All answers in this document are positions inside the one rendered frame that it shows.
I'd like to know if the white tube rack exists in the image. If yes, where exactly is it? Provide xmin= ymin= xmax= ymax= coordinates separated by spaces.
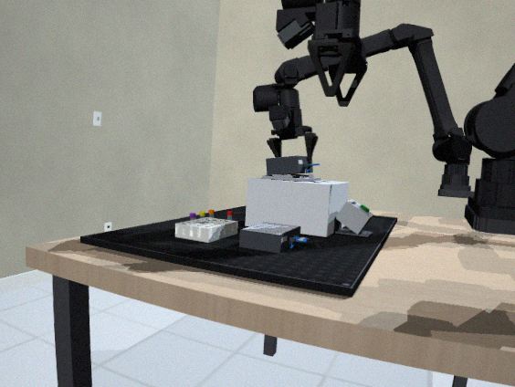
xmin=175 ymin=217 xmax=238 ymax=243

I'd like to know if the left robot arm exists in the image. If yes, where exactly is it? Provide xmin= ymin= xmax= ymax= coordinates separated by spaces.
xmin=276 ymin=0 xmax=515 ymax=220

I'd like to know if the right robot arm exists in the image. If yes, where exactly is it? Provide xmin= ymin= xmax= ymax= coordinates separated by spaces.
xmin=253 ymin=24 xmax=472 ymax=191

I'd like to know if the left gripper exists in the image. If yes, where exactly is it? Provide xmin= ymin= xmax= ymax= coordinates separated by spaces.
xmin=308 ymin=1 xmax=367 ymax=107

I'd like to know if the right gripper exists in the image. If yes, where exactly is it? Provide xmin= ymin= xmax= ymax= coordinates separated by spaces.
xmin=267 ymin=126 xmax=318 ymax=163

